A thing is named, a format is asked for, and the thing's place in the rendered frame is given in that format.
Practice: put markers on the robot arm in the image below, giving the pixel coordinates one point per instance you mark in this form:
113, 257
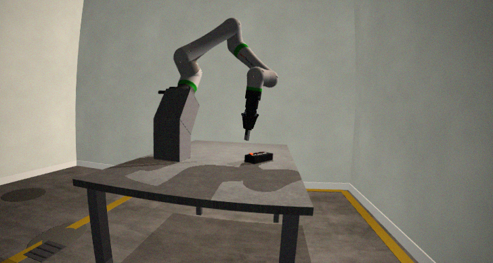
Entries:
185, 59

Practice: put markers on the black power strip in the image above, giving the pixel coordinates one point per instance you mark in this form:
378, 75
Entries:
258, 157

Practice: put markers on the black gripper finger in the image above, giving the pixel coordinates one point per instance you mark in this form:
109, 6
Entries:
246, 124
252, 122

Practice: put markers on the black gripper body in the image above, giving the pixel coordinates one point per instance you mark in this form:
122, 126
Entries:
251, 106

